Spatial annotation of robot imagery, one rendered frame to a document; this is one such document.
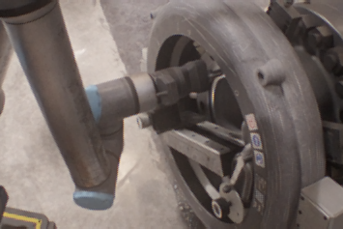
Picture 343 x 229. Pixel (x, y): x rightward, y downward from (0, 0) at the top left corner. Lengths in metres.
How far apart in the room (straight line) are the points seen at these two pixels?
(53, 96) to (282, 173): 0.47
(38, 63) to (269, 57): 0.45
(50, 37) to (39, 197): 1.19
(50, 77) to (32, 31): 0.09
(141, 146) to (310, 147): 1.09
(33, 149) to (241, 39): 1.22
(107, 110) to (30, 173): 0.95
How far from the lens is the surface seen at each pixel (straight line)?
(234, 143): 1.04
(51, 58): 0.59
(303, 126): 0.81
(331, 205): 0.82
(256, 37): 0.83
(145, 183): 1.70
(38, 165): 1.78
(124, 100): 0.86
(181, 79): 0.91
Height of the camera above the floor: 1.47
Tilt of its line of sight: 50 degrees down
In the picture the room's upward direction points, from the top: 8 degrees clockwise
